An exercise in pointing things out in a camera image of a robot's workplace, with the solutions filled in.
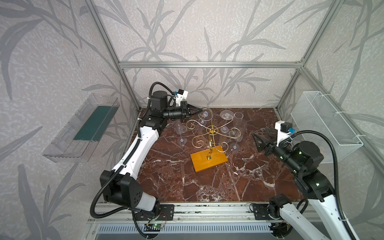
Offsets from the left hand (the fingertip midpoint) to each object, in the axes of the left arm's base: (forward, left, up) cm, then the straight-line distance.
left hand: (202, 108), depth 65 cm
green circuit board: (-40, +21, -39) cm, 60 cm away
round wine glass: (+13, -24, -29) cm, 40 cm away
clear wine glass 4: (+3, -20, -25) cm, 33 cm away
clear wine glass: (+7, +14, -26) cm, 30 cm away
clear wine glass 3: (+3, -12, -8) cm, 14 cm away
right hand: (-7, -25, -4) cm, 26 cm away
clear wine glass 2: (+7, +14, -41) cm, 43 cm away
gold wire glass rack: (-7, -5, -9) cm, 12 cm away
